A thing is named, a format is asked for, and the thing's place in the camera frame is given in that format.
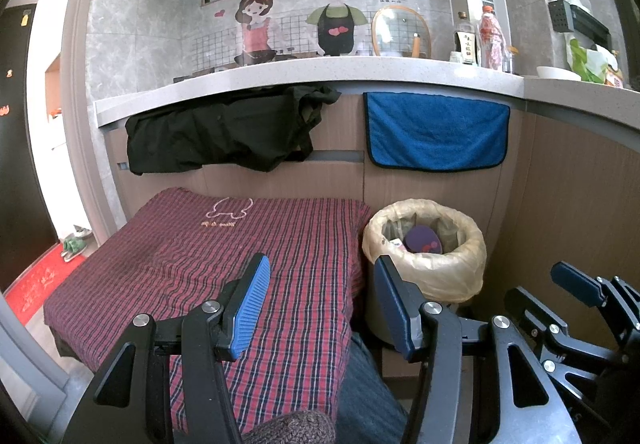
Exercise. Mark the green white shoe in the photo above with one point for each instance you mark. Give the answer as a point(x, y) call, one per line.
point(75, 244)

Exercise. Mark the trash bin with beige liner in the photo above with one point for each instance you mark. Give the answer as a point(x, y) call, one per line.
point(450, 274)

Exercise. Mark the person's left forearm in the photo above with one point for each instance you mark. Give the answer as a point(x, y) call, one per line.
point(290, 429)

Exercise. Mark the person's leg in jeans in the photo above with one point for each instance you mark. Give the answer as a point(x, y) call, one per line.
point(370, 394)

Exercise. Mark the green white plastic bag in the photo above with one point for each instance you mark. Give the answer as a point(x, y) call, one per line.
point(587, 64)

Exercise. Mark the red door mat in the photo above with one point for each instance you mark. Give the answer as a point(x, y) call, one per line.
point(35, 281)

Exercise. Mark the red label plastic bottle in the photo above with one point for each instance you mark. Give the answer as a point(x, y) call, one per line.
point(491, 39)

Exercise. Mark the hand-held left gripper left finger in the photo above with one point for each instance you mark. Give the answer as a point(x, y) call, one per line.
point(250, 304)

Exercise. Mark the red plaid cloth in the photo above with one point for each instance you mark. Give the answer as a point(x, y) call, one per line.
point(150, 274)

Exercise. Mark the black cloth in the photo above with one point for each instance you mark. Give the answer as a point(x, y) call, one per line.
point(225, 134)

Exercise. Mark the wooden kitchen cabinet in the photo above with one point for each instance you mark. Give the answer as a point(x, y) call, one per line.
point(575, 199)

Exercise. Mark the dark sauce bottle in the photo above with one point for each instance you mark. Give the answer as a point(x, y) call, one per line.
point(467, 44)

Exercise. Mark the glass pot lid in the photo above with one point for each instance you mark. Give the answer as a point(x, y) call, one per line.
point(397, 32)

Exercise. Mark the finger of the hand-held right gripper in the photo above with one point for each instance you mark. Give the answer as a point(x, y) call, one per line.
point(530, 311)
point(575, 281)

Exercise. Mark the black door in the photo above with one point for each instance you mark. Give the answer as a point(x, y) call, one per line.
point(22, 149)

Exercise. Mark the blue towel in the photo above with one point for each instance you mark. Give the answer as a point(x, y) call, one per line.
point(435, 132)

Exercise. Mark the white bowl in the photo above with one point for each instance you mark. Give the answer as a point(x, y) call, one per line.
point(555, 73)

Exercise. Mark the white kitchen counter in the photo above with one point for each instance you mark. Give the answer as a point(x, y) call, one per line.
point(350, 72)

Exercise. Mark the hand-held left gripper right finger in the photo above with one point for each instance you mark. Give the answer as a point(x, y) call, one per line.
point(395, 309)

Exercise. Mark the black wall rack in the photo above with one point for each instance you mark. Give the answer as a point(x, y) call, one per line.
point(575, 17)

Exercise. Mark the cartoon wall sticker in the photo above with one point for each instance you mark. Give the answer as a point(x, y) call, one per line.
point(332, 9)

